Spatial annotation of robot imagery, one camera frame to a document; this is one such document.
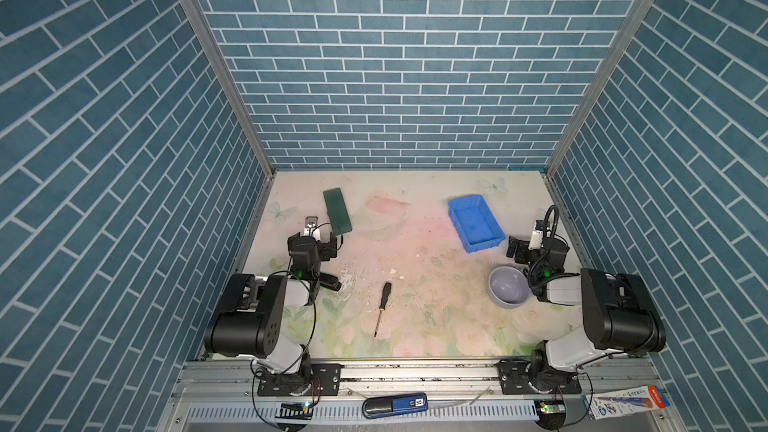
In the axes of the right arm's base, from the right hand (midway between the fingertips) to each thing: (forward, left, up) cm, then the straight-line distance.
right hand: (525, 235), depth 95 cm
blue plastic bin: (+7, +14, -5) cm, 17 cm away
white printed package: (-43, -15, -6) cm, 46 cm away
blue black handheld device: (-48, +38, -1) cm, 61 cm away
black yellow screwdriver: (-22, +43, -4) cm, 49 cm away
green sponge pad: (+9, +64, -4) cm, 65 cm away
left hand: (-6, +67, +3) cm, 67 cm away
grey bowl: (-16, +6, -5) cm, 18 cm away
